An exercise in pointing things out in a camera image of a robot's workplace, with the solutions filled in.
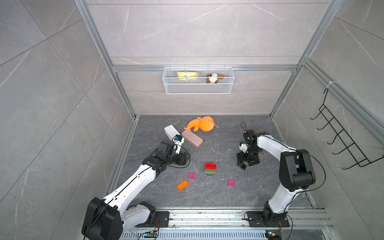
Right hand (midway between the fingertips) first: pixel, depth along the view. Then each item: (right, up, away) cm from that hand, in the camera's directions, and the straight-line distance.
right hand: (245, 163), depth 90 cm
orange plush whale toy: (-23, +25, +17) cm, 38 cm away
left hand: (-36, +9, -9) cm, 38 cm away
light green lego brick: (-22, -5, -2) cm, 22 cm away
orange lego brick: (-38, -11, -6) cm, 40 cm away
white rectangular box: (-48, +20, +16) cm, 55 cm away
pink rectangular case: (-33, +15, +14) cm, 39 cm away
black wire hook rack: (+38, +13, -26) cm, 48 cm away
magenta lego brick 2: (-33, -7, -4) cm, 34 cm away
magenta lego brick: (-10, -10, -6) cm, 15 cm away
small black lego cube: (-1, -2, 0) cm, 2 cm away
